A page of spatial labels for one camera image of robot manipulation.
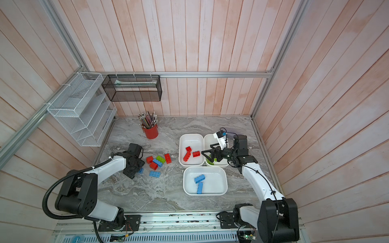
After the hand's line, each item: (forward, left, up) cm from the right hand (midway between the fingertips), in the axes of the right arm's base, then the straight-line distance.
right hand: (207, 149), depth 80 cm
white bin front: (-12, -6, -18) cm, 23 cm away
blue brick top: (-11, +4, -15) cm, 19 cm away
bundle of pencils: (+24, +39, -4) cm, 47 cm away
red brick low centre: (-3, +32, -16) cm, 36 cm away
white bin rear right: (+19, -3, -17) cm, 26 cm away
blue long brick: (-7, +39, -15) cm, 42 cm away
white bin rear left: (+17, +6, -17) cm, 25 cm away
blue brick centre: (-1, +31, -15) cm, 34 cm away
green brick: (+1, +28, -16) cm, 33 cm away
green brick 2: (-1, -2, -13) cm, 13 cm away
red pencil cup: (+22, +39, -15) cm, 47 cm away
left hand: (-6, +41, -16) cm, 44 cm away
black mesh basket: (+44, +51, +9) cm, 68 cm away
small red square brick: (+9, +11, -15) cm, 21 cm away
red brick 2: (+2, +24, -16) cm, 29 cm away
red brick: (+6, +6, -15) cm, 17 cm away
